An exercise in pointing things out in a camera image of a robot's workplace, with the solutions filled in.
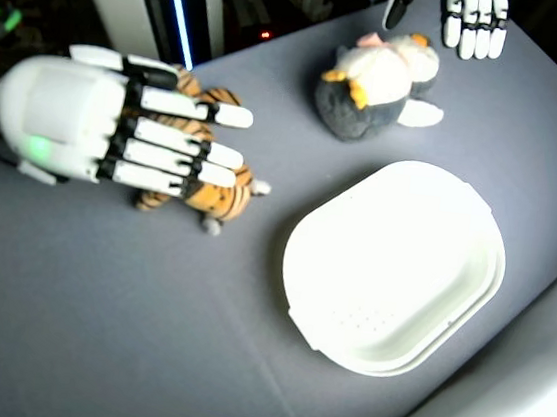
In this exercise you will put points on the grey and white penguin plush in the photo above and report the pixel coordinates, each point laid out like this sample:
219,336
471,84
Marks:
374,73

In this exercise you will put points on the white oval plastic basin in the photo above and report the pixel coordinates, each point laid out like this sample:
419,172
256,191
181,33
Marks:
393,262

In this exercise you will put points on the black box with red light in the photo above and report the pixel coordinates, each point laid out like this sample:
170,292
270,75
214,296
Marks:
258,32

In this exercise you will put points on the white rounded casing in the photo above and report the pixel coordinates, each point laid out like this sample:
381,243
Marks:
509,396

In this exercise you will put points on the grey table cloth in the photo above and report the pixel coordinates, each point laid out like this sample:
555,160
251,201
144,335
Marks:
122,301

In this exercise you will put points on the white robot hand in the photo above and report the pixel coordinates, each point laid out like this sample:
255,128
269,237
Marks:
63,108
473,19

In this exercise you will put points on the orange striped tiger plush toy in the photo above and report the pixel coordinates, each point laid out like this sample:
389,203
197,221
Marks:
224,197

